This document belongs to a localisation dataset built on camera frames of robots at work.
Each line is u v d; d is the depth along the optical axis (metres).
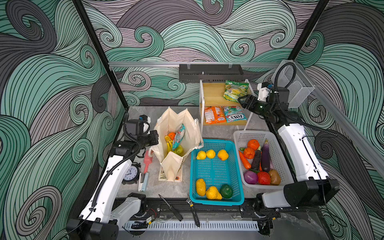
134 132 0.53
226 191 0.74
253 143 0.90
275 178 0.78
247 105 0.65
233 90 0.79
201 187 0.76
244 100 0.66
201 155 0.89
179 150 0.84
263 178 0.77
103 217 0.37
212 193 0.74
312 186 0.38
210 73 0.95
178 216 0.70
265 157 0.86
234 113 0.92
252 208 0.72
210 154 0.89
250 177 0.78
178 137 0.86
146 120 0.68
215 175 0.86
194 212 0.72
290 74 0.90
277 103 0.52
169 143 0.94
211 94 0.78
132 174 0.83
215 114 0.92
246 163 0.87
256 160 0.86
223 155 0.88
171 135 0.96
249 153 0.87
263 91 0.65
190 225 0.70
